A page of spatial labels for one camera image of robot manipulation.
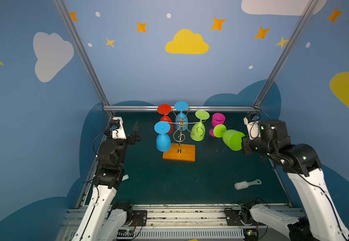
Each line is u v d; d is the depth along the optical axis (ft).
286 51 2.78
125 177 2.81
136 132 2.01
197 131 2.63
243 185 2.78
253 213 2.06
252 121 1.73
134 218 2.40
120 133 1.88
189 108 2.56
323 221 1.16
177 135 2.22
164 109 2.53
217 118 3.23
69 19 2.37
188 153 3.22
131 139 1.96
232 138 2.02
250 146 1.79
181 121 2.42
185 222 2.43
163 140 2.44
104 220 1.49
